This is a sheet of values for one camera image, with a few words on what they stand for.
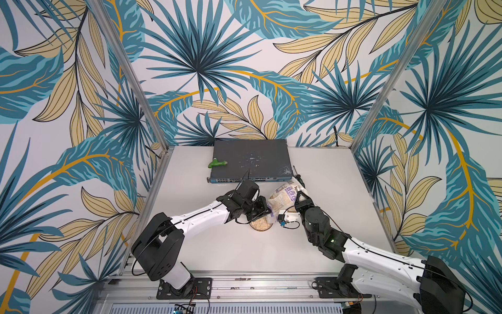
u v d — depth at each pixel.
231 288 0.75
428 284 0.41
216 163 1.05
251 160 1.09
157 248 0.43
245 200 0.66
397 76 0.87
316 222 0.59
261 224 0.85
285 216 0.73
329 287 0.73
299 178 1.06
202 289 0.73
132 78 0.86
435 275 0.43
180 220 0.47
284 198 0.76
